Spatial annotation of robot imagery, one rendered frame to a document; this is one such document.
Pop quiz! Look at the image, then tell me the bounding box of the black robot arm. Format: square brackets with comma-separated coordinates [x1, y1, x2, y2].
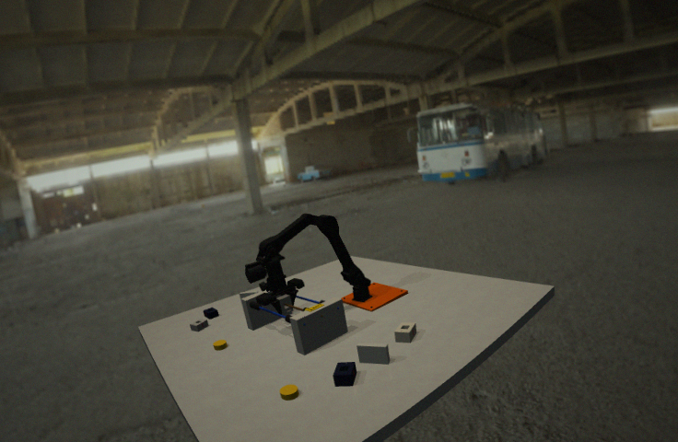
[245, 214, 372, 302]

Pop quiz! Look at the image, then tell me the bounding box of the three-wire cable run between two white terminal blocks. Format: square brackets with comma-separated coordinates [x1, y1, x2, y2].
[240, 290, 348, 355]

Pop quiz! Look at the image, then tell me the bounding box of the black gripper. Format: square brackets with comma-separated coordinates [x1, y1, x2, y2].
[256, 273, 305, 315]

